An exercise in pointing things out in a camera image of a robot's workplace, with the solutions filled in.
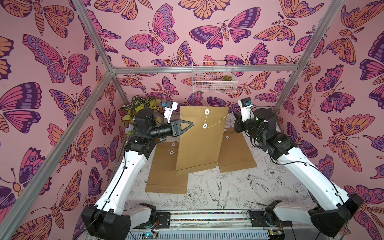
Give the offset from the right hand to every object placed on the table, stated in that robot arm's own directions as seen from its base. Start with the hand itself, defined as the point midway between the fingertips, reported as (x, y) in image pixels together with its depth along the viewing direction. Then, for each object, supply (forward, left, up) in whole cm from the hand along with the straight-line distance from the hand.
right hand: (238, 111), depth 70 cm
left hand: (-10, +20, +2) cm, 23 cm away
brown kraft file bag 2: (-17, +40, -38) cm, 58 cm away
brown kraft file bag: (-16, +18, -5) cm, 24 cm away
